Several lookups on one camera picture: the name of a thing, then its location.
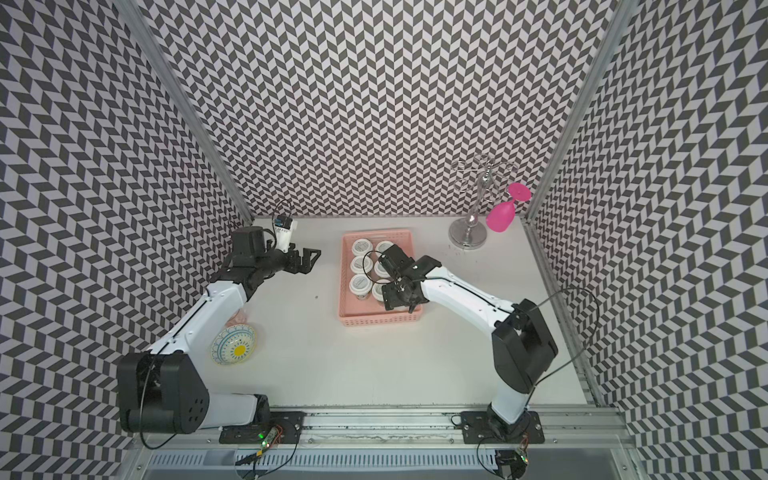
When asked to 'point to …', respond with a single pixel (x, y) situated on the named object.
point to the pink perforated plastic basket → (356, 312)
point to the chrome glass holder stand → (471, 232)
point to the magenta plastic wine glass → (501, 214)
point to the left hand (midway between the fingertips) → (305, 250)
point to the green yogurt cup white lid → (362, 247)
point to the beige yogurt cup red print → (383, 246)
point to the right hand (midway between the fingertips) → (402, 303)
